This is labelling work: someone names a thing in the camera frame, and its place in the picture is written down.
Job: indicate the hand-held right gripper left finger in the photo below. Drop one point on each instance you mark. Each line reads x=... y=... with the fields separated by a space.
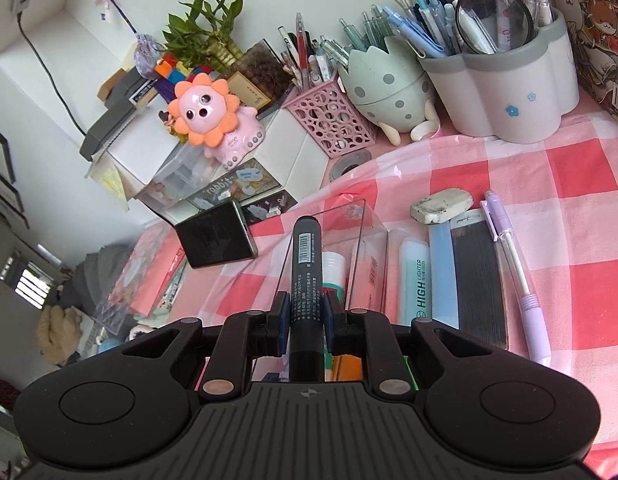
x=284 y=320

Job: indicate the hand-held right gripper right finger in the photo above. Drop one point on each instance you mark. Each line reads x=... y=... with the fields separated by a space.
x=331 y=320

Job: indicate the white glue stick green label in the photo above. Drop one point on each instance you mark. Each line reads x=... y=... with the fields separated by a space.
x=334 y=272

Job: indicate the orange pink highlighter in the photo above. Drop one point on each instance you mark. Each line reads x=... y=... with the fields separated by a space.
x=373 y=275

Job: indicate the black marker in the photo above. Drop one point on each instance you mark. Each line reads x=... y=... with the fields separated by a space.
x=306 y=260

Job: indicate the green highlighter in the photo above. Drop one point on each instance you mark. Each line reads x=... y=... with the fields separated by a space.
x=415 y=280

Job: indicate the clear plastic pencil box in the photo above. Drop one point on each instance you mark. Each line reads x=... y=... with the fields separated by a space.
x=371 y=220

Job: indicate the light blue highlighter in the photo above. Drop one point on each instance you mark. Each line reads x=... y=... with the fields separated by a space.
x=443 y=275

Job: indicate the clear pencil lead case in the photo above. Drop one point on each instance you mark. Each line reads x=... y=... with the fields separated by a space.
x=479 y=280

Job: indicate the white eraser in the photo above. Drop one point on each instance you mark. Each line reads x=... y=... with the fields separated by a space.
x=441 y=206

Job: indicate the purple mechanical pencil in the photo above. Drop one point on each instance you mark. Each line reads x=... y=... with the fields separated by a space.
x=514 y=260

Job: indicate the black smartphone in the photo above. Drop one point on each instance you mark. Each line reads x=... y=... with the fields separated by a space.
x=216 y=235

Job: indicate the cartoon print notebook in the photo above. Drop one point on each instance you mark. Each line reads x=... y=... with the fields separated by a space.
x=174 y=285

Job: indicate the white fuzzy plush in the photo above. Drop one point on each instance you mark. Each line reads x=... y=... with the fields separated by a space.
x=141 y=332

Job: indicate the clear plastic case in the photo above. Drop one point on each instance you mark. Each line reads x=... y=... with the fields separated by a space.
x=114 y=317

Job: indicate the white cartoon drawer organizer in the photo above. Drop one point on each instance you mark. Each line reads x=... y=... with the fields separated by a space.
x=289 y=145

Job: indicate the clear plastic drawer unit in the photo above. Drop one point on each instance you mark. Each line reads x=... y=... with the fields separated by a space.
x=176 y=180

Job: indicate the grey cloth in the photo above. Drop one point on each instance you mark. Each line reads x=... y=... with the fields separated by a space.
x=96 y=272

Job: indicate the pink mesh pen holder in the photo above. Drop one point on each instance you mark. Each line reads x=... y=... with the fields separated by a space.
x=331 y=120

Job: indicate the pink lion toy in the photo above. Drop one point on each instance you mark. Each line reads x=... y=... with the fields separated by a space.
x=209 y=115

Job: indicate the pale yellow paper sheet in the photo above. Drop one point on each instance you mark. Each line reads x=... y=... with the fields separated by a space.
x=113 y=182

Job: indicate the beige plush toy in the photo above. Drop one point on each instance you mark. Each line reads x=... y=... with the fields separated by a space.
x=59 y=335

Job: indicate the small doll figurine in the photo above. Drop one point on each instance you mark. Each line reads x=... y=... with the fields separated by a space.
x=171 y=124

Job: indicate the white storage box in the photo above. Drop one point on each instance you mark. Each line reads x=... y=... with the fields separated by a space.
x=134 y=145

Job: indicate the egg-shaped spotted pen holder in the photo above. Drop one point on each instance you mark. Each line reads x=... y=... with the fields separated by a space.
x=389 y=95

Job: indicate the glass plant vase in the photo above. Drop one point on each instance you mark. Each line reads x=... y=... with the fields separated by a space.
x=259 y=75

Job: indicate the barred window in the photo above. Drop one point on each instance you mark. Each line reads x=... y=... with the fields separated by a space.
x=26 y=280

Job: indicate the grey flat box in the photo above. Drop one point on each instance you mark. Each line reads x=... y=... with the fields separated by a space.
x=106 y=127

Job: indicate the bunch of black red pens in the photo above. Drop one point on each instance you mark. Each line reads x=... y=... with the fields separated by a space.
x=306 y=55

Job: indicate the red checked tablecloth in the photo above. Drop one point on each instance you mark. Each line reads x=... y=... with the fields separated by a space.
x=564 y=185

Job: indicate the colourful puzzle cube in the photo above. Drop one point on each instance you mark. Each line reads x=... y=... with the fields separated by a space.
x=176 y=72

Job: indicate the dark flat box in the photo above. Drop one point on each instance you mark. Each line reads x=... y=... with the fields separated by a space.
x=134 y=87

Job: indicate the white flower-shaped pen holder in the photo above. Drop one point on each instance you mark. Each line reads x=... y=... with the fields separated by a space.
x=504 y=95

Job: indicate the bunch of teal gel pens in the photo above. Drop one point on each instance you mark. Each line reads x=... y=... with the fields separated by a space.
x=359 y=35

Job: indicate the purple hanging sachet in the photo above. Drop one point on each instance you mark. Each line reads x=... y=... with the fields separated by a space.
x=148 y=57

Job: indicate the lucky bamboo plant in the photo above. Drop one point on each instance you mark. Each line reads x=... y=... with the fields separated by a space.
x=204 y=30

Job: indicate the bunch of pastel pens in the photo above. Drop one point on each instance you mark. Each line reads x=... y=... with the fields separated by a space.
x=429 y=15

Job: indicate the magnifying glass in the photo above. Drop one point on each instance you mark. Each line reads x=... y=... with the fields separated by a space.
x=494 y=20

